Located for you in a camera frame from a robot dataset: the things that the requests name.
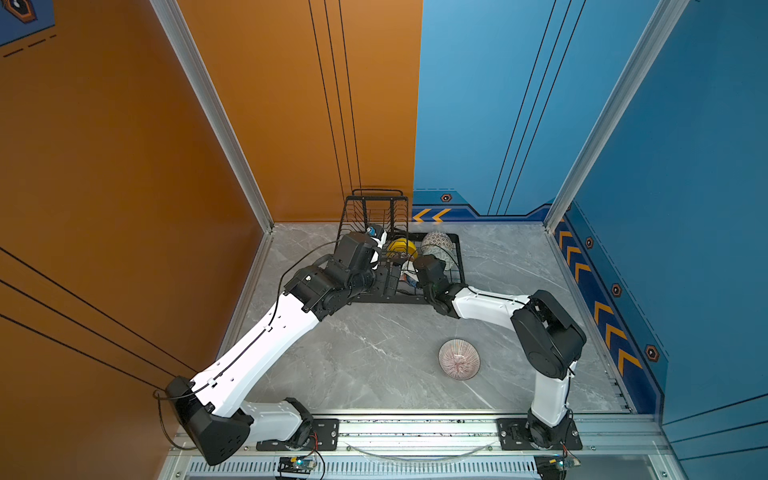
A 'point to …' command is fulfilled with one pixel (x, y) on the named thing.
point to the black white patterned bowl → (437, 243)
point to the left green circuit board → (296, 465)
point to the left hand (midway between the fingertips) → (384, 266)
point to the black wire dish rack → (389, 208)
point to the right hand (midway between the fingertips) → (429, 256)
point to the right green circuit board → (555, 467)
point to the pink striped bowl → (459, 359)
